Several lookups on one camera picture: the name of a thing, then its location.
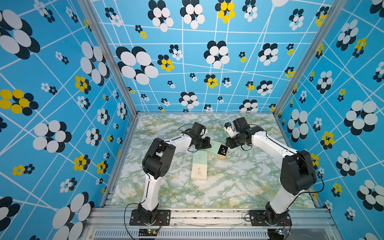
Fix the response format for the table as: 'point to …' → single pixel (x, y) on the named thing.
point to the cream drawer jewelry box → (199, 172)
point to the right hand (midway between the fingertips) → (230, 142)
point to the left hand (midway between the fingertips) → (213, 145)
